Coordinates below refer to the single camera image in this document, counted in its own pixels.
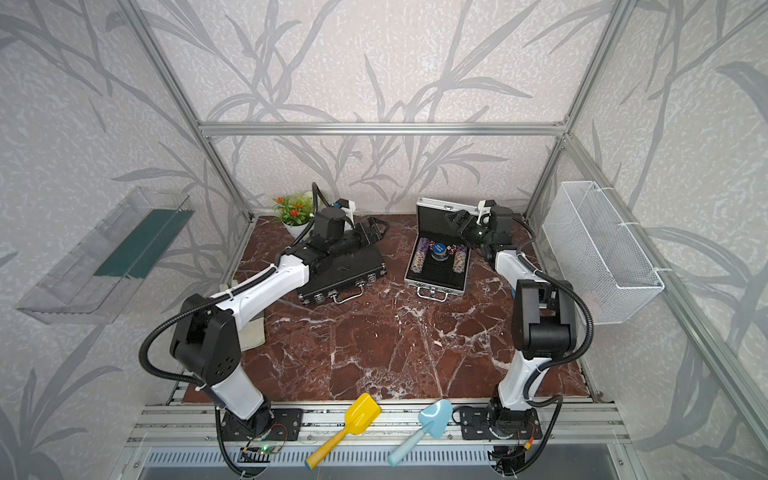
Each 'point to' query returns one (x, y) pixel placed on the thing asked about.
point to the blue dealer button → (439, 248)
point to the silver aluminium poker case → (440, 258)
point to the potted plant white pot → (294, 212)
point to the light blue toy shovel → (438, 418)
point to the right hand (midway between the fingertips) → (449, 220)
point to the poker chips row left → (420, 255)
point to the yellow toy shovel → (358, 418)
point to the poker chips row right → (460, 257)
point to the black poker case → (345, 278)
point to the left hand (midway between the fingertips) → (380, 230)
